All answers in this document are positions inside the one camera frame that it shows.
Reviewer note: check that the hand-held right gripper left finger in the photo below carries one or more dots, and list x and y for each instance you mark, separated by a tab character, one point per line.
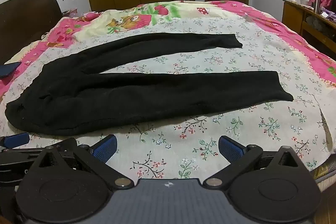
106	148

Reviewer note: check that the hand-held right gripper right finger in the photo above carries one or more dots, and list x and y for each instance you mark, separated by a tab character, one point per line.
231	149

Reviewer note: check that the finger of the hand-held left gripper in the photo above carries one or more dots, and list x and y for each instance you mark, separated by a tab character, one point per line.
15	140

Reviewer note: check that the black pants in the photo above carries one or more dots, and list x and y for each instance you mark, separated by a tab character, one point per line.
105	98

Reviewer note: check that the dark blue flat case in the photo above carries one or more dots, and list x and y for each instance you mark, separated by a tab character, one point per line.
8	69

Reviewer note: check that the white floral bedsheet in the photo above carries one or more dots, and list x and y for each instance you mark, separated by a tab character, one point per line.
183	61

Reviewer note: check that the dark wooden headboard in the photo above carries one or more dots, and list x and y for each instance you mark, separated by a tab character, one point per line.
26	19

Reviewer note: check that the pink cartoon print quilt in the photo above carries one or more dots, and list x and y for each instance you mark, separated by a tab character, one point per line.
262	11

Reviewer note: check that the wooden desk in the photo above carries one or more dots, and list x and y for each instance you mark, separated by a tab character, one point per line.
296	16

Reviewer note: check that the purple cloth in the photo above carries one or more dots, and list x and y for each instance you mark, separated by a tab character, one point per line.
329	14

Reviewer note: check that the steel thermos bottle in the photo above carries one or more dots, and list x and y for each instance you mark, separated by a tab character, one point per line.
317	3

